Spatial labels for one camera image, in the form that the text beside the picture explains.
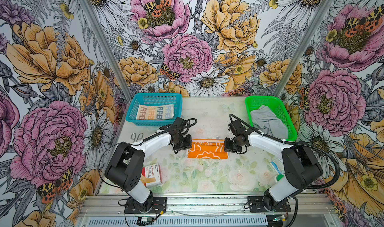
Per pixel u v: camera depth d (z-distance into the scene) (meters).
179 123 0.74
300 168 0.46
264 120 1.04
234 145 0.78
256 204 0.74
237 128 0.74
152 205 0.73
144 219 0.71
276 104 1.08
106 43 0.90
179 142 0.75
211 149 0.90
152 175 0.80
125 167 0.45
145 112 1.11
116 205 0.73
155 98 1.23
